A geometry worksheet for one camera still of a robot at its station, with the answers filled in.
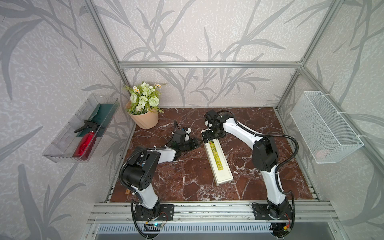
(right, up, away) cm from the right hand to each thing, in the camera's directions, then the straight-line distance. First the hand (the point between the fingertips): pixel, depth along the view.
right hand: (210, 137), depth 94 cm
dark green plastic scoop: (-54, +12, -23) cm, 60 cm away
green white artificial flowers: (-39, +24, -7) cm, 47 cm away
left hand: (-6, -3, -1) cm, 7 cm away
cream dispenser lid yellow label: (+4, -11, -11) cm, 16 cm away
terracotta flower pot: (-42, +11, +5) cm, 44 cm away
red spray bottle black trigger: (-52, +2, -35) cm, 62 cm away
